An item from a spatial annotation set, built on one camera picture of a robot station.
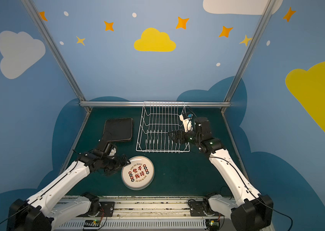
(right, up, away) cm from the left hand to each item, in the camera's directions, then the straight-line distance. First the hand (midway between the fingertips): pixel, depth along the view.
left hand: (125, 165), depth 80 cm
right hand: (+29, +20, -5) cm, 35 cm away
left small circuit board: (-15, -28, -7) cm, 33 cm away
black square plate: (-12, +19, +24) cm, 32 cm away
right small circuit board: (+48, -29, -7) cm, 57 cm away
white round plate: (+7, -7, +4) cm, 11 cm away
